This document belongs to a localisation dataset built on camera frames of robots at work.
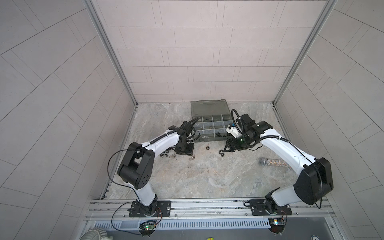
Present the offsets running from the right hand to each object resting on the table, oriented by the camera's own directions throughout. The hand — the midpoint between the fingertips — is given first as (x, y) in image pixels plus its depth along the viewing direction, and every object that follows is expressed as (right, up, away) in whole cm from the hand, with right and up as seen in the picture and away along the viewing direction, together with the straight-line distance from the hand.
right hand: (228, 149), depth 79 cm
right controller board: (+20, -33, -11) cm, 40 cm away
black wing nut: (-3, -4, +11) cm, 12 cm away
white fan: (-60, -33, -16) cm, 70 cm away
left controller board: (-38, -31, -15) cm, 51 cm away
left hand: (-19, -4, +8) cm, 21 cm away
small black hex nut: (-1, -6, +10) cm, 12 cm away
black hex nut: (-10, -2, +13) cm, 16 cm away
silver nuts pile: (-34, -5, +11) cm, 36 cm away
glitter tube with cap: (+21, -8, +3) cm, 22 cm away
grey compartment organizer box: (-5, +17, +26) cm, 31 cm away
